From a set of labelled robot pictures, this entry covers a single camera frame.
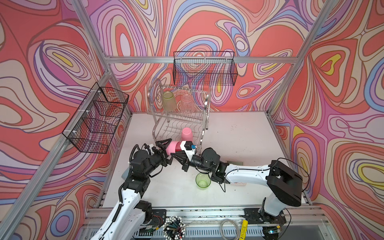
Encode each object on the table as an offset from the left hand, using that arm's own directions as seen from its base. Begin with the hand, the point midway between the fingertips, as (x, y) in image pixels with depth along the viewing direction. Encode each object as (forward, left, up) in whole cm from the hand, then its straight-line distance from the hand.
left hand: (175, 144), depth 72 cm
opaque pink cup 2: (+14, -5, -11) cm, 18 cm away
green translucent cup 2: (-10, -14, -24) cm, 30 cm away
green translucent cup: (+23, +5, +7) cm, 24 cm away
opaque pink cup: (-3, 0, +2) cm, 4 cm away
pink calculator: (-11, -36, -25) cm, 45 cm away
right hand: (-5, +1, -3) cm, 6 cm away
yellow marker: (-34, -32, -23) cm, 52 cm away
